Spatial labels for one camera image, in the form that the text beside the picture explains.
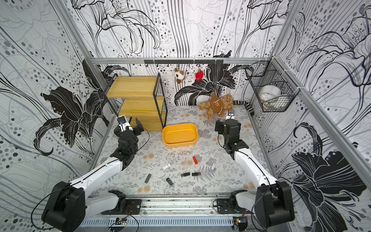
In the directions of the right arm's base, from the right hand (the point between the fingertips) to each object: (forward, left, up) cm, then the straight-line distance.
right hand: (228, 119), depth 84 cm
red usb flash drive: (-16, +20, -21) cm, 33 cm away
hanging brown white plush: (+28, +29, +12) cm, 42 cm away
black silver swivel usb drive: (-30, +35, -20) cm, 50 cm away
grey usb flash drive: (-28, +48, -20) cm, 59 cm away
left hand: (-4, +56, +2) cm, 56 cm away
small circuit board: (-48, +59, -22) cm, 79 cm away
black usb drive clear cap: (-25, +26, -20) cm, 41 cm away
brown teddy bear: (+25, +3, -13) cm, 29 cm away
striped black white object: (+32, -25, -20) cm, 45 cm away
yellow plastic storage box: (+2, +31, -21) cm, 38 cm away
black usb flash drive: (-25, +19, -20) cm, 38 cm away
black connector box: (-48, -3, -22) cm, 53 cm away
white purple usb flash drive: (-21, +9, -20) cm, 30 cm away
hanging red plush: (+28, +16, +12) cm, 35 cm away
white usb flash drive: (-21, +38, -20) cm, 47 cm away
